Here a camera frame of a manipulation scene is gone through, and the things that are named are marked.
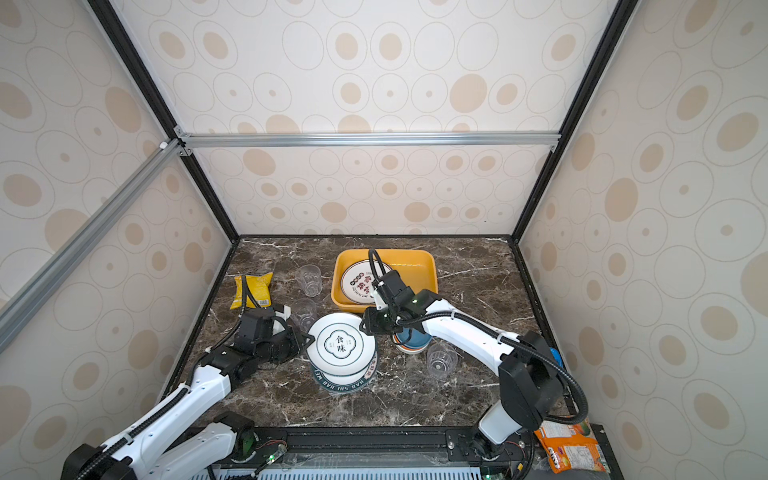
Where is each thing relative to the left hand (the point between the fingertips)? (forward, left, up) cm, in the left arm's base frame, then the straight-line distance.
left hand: (323, 336), depth 80 cm
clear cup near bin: (+26, +10, -11) cm, 30 cm away
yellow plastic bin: (+34, -27, -15) cm, 46 cm away
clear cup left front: (+13, +11, -12) cm, 20 cm away
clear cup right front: (-2, -33, -12) cm, 35 cm away
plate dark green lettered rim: (-10, -6, -10) cm, 15 cm away
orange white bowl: (-1, -22, -6) cm, 23 cm away
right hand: (+2, -11, 0) cm, 11 cm away
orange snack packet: (-24, -62, -9) cm, 67 cm away
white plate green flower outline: (-1, -4, -5) cm, 6 cm away
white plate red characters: (+27, -6, -12) cm, 30 cm away
